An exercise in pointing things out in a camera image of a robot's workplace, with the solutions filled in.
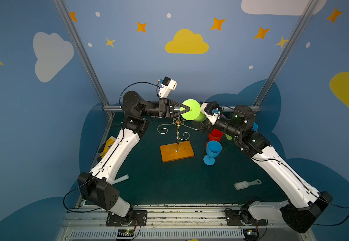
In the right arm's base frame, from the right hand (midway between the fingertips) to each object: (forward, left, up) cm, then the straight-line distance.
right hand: (199, 107), depth 62 cm
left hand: (-8, +5, +7) cm, 12 cm away
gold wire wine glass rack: (+3, +9, -13) cm, 16 cm away
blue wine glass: (-2, -12, -31) cm, 33 cm away
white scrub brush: (-16, -30, -43) cm, 55 cm away
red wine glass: (+6, -13, -27) cm, 31 cm away
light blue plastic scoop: (-17, +42, -43) cm, 63 cm away
